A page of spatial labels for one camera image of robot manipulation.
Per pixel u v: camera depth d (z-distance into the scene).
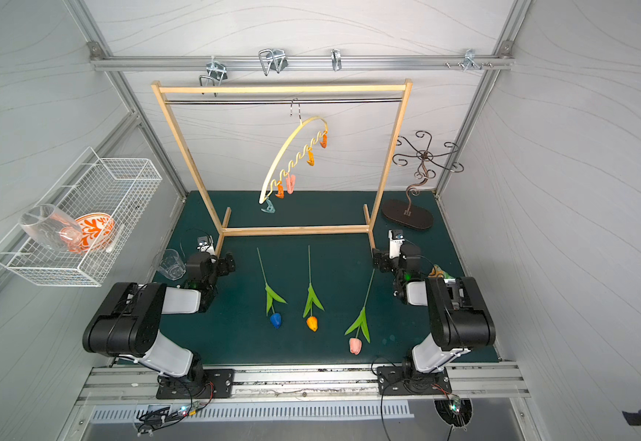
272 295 0.89
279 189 0.77
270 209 0.73
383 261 0.86
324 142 0.95
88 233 0.65
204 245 0.81
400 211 1.11
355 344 0.78
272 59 0.76
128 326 0.45
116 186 0.79
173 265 0.96
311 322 0.82
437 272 0.93
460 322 0.46
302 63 0.79
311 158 0.87
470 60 0.76
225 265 0.87
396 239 0.82
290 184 0.78
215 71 0.78
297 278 0.94
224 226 1.07
